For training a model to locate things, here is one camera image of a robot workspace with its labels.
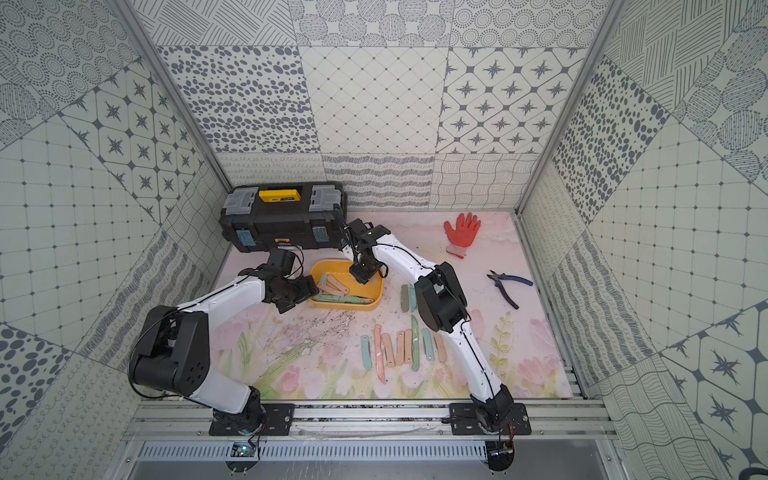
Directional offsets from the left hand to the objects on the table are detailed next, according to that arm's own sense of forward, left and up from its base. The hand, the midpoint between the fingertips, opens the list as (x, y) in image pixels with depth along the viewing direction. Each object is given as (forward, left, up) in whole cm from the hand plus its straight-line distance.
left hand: (317, 295), depth 91 cm
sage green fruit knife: (+3, -27, -7) cm, 28 cm away
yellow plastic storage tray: (+5, -6, -4) cm, 9 cm away
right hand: (+8, -15, -1) cm, 17 cm away
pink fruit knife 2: (-13, -29, -5) cm, 32 cm away
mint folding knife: (-15, -16, -6) cm, 23 cm away
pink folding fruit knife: (-15, -22, -6) cm, 27 cm away
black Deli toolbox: (+21, +18, +13) cm, 30 cm away
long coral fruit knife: (-16, -20, -6) cm, 26 cm away
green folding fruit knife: (-10, -31, -6) cm, 33 cm away
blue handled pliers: (+10, -59, -5) cm, 60 cm away
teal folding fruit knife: (-13, -35, -6) cm, 37 cm away
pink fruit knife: (-15, -26, -5) cm, 31 cm away
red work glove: (+29, -50, -5) cm, 58 cm away
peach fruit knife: (-13, -38, -6) cm, 41 cm away
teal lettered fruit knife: (-15, -29, +26) cm, 42 cm away
